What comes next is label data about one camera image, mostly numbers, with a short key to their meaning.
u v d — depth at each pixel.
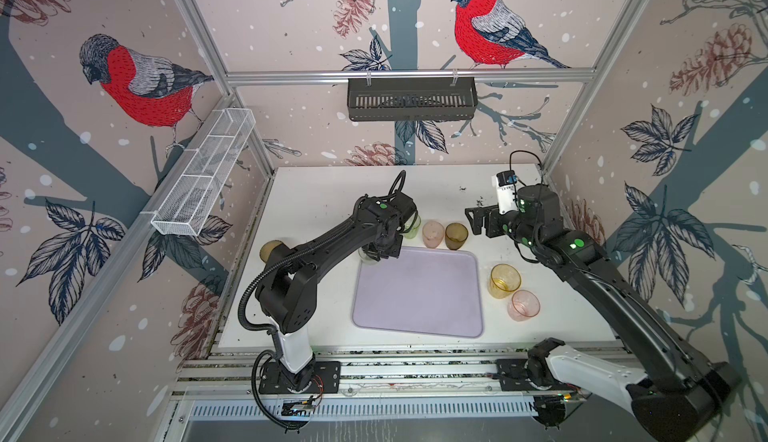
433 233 0.99
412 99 1.04
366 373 0.76
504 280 0.88
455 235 0.95
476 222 0.66
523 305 0.84
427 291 0.89
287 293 0.46
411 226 0.71
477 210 0.64
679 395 0.38
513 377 0.73
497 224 0.64
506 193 0.63
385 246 0.71
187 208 0.72
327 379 0.73
